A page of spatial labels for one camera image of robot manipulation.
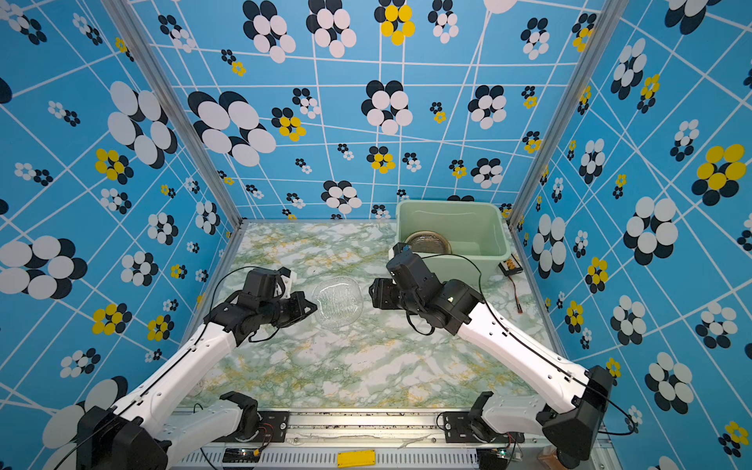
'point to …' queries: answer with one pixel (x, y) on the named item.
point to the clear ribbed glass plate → (339, 301)
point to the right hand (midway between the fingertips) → (382, 289)
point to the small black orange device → (512, 268)
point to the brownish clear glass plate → (427, 241)
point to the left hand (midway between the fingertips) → (321, 303)
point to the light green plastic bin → (461, 240)
